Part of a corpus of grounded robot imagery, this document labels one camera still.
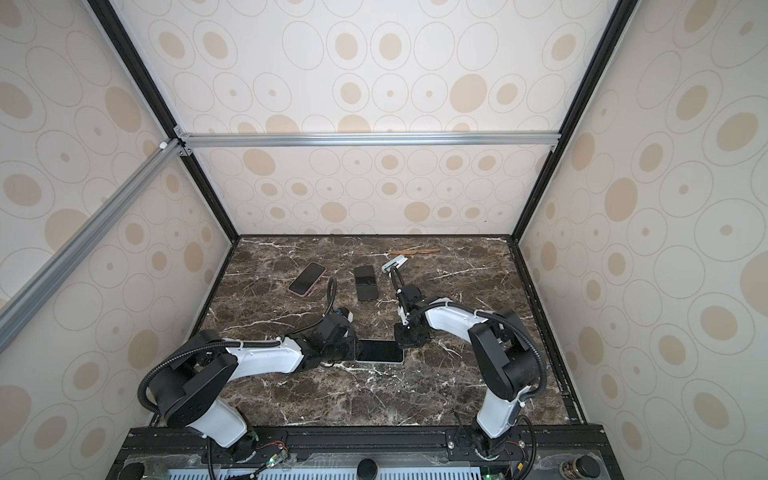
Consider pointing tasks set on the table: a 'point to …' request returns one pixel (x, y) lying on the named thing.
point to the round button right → (580, 467)
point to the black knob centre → (367, 469)
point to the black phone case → (365, 283)
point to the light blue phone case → (392, 363)
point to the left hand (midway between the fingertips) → (370, 345)
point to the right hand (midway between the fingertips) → (403, 343)
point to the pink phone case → (311, 288)
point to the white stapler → (396, 262)
